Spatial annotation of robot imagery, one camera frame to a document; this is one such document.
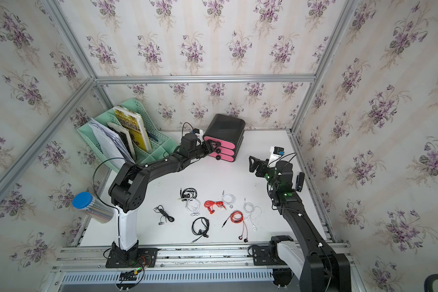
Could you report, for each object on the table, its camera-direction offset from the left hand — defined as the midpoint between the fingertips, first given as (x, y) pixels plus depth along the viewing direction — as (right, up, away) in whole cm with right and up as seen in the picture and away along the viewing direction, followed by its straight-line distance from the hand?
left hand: (218, 146), depth 93 cm
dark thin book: (-47, +6, -2) cm, 48 cm away
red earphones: (-4, -29, -4) cm, 29 cm away
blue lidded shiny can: (-51, -22, -24) cm, 60 cm away
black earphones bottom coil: (-7, -39, -13) cm, 42 cm away
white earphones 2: (+6, -30, -5) cm, 31 cm away
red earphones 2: (+9, -33, -8) cm, 36 cm away
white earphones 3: (+17, -32, -7) cm, 37 cm away
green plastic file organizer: (-33, +1, +9) cm, 34 cm away
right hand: (+19, -6, -12) cm, 23 cm away
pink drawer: (+4, -3, +4) cm, 6 cm away
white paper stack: (-46, +1, -14) cm, 48 cm away
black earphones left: (-28, -31, -7) cm, 42 cm away
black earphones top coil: (-15, -24, -2) cm, 29 cm away
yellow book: (-44, +12, 0) cm, 45 cm away
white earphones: (-12, -30, -5) cm, 32 cm away
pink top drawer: (+2, +1, +1) cm, 3 cm away
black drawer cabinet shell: (+5, +10, +5) cm, 12 cm away
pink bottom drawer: (+2, -6, +10) cm, 12 cm away
